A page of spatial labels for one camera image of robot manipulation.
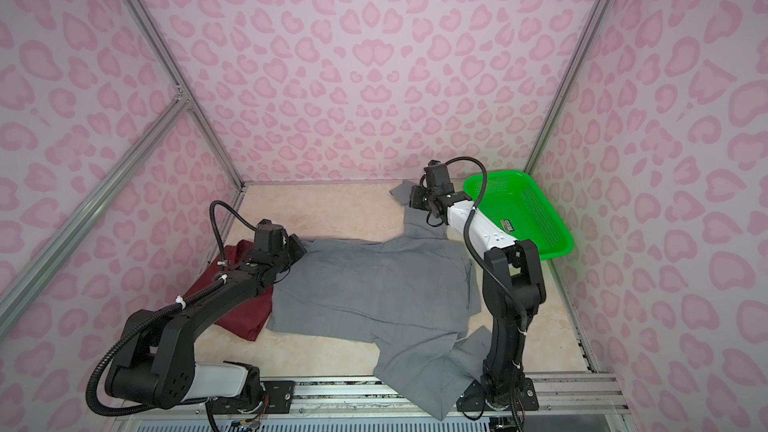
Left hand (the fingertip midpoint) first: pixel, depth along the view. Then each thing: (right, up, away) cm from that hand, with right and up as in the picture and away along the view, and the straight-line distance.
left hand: (305, 237), depth 90 cm
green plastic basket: (+72, +11, +24) cm, 77 cm away
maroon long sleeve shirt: (-13, -22, -8) cm, 27 cm away
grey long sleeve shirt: (+31, -18, 0) cm, 36 cm away
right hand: (+35, +14, +3) cm, 37 cm away
